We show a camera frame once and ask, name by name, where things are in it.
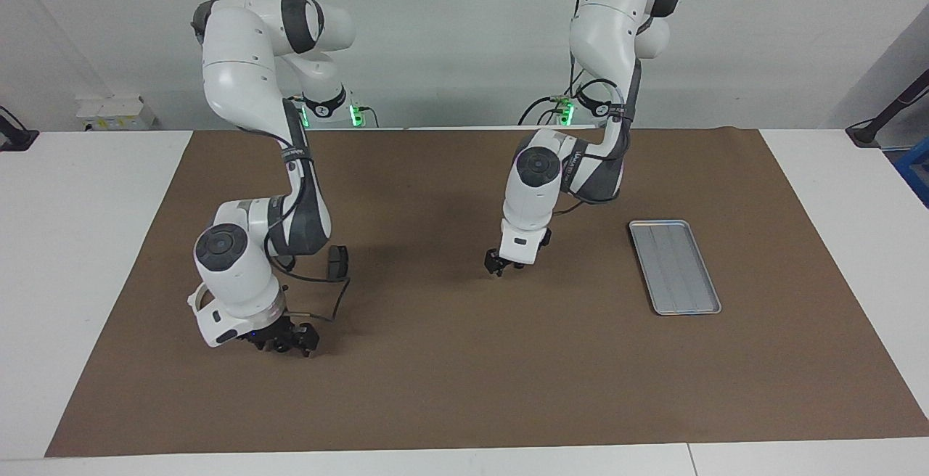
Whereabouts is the silver ribbed metal tray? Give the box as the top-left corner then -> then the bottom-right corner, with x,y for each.
629,219 -> 723,316

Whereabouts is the short grey brake pad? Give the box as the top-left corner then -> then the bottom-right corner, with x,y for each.
327,245 -> 351,283

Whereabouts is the brown table mat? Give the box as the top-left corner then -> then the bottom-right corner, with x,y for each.
45,128 -> 929,458

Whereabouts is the white box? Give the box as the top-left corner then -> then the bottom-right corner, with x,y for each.
76,95 -> 157,132

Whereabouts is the black clamp stand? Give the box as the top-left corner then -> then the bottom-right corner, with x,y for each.
0,104 -> 38,152

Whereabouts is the blue crate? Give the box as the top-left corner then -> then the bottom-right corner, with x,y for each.
894,136 -> 929,208

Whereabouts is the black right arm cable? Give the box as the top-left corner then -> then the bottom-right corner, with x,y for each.
265,240 -> 351,324

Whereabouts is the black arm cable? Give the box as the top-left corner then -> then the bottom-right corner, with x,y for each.
566,52 -> 634,210
265,240 -> 351,324

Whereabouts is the black base cable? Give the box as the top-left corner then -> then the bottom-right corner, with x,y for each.
517,94 -> 581,126

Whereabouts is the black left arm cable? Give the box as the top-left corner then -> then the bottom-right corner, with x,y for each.
566,52 -> 634,210

